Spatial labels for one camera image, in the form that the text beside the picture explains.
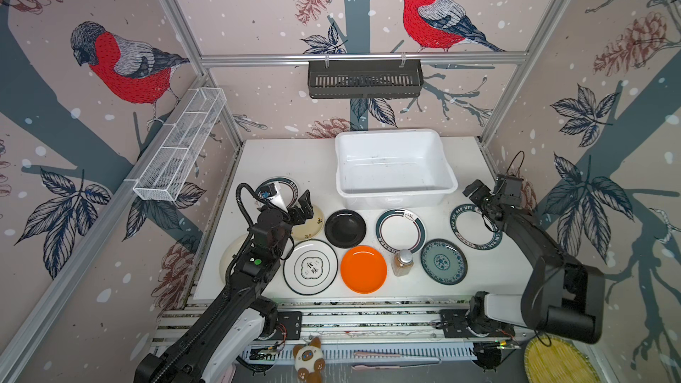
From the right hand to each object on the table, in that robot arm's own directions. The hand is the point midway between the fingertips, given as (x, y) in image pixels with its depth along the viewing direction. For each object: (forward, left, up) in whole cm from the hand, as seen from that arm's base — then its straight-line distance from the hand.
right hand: (476, 196), depth 88 cm
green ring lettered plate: (-4, -1, -14) cm, 15 cm away
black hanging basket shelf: (+43, +39, +20) cm, 61 cm away
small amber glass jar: (-23, +27, -1) cm, 35 cm away
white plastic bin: (+22, +26, -12) cm, 36 cm away
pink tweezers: (-44, +33, -11) cm, 56 cm away
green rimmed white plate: (-8, +26, -10) cm, 29 cm away
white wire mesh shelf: (-9, +93, +23) cm, 96 cm away
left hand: (-9, +59, +13) cm, 61 cm away
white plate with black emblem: (-23, +56, -9) cm, 61 cm away
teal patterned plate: (-19, +12, -11) cm, 25 cm away
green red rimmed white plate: (+8, +69, -8) cm, 70 cm away
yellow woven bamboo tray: (-43, -12, -11) cm, 46 cm away
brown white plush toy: (-47, +52, -6) cm, 70 cm away
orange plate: (-23, +38, -9) cm, 46 cm away
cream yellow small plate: (-9, +57, -9) cm, 59 cm away
